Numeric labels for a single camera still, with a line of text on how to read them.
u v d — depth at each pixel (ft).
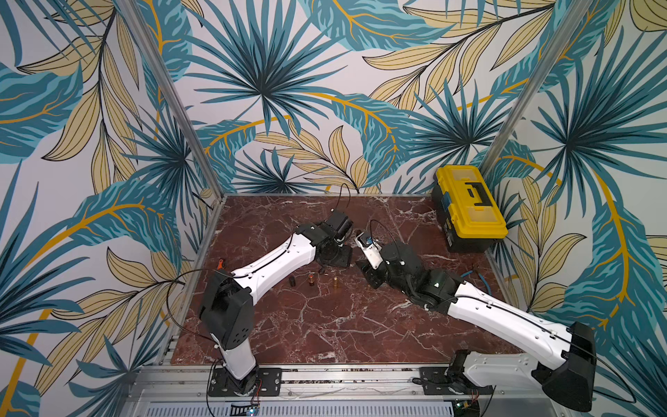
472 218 2.96
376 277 2.13
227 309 1.44
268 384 2.41
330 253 2.06
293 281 2.96
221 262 3.12
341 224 2.15
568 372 1.25
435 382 2.40
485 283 3.05
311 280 2.95
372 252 2.04
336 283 2.96
